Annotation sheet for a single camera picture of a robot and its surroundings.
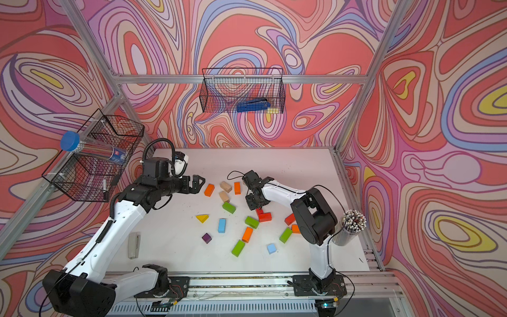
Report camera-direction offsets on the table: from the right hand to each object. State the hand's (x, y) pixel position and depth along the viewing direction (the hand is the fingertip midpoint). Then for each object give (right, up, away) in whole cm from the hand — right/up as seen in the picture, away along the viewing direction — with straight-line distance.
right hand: (257, 207), depth 94 cm
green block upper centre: (-14, 0, +1) cm, 14 cm away
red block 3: (+15, -5, -4) cm, 16 cm away
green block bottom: (-8, -15, -12) cm, 21 cm away
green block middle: (-3, -6, -4) cm, 8 cm away
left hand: (-24, +15, -17) cm, 33 cm away
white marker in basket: (-57, +11, -22) cm, 62 cm away
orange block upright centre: (-10, +10, +7) cm, 16 cm away
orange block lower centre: (-4, -10, -8) cm, 14 cm away
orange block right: (+17, -8, -7) cm, 20 cm away
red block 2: (+4, -4, -3) cm, 6 cm away
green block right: (+12, -11, -8) cm, 18 cm away
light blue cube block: (+6, -15, -12) cm, 20 cm away
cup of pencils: (+35, 0, -23) cm, 42 cm away
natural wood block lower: (-17, +5, +5) cm, 18 cm away
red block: (+1, -2, -1) cm, 2 cm away
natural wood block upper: (-17, +9, +7) cm, 20 cm away
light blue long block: (-16, -7, -5) cm, 18 cm away
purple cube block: (-22, -11, -10) cm, 27 cm away
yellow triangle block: (-25, -4, -4) cm, 26 cm away
